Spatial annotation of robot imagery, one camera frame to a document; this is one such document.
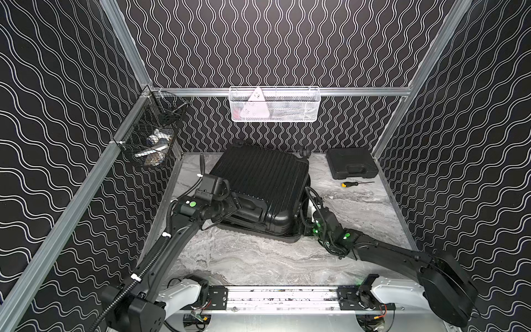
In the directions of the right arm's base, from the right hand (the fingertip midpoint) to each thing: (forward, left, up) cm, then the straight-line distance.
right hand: (301, 219), depth 85 cm
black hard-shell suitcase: (+8, +12, +13) cm, 19 cm away
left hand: (-1, +25, +13) cm, 28 cm away
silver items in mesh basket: (+24, +59, +21) cm, 67 cm away
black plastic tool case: (+35, -28, -3) cm, 45 cm away
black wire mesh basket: (+44, +66, +23) cm, 83 cm away
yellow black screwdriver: (+25, -28, -8) cm, 38 cm away
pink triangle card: (+38, +19, +28) cm, 51 cm away
